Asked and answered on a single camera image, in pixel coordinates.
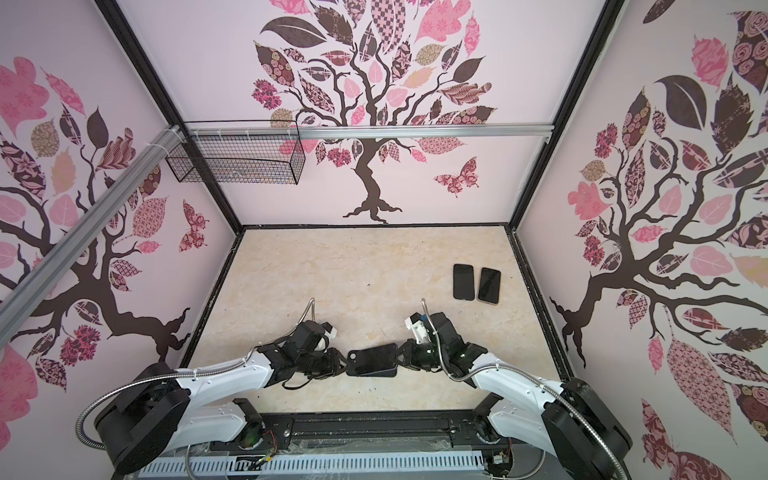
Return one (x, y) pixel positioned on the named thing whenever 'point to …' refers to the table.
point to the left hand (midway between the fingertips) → (348, 373)
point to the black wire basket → (269, 152)
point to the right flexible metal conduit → (527, 373)
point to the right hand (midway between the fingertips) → (390, 357)
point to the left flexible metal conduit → (304, 322)
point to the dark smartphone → (379, 361)
